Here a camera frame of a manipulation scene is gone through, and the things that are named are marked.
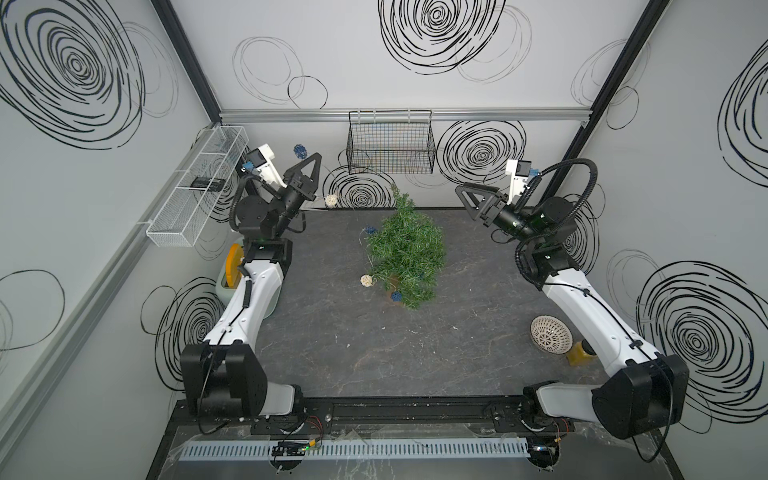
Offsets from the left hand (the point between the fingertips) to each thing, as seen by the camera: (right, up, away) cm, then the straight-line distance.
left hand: (321, 157), depth 63 cm
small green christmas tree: (+19, -22, +9) cm, 30 cm away
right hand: (+30, -7, -1) cm, 31 cm away
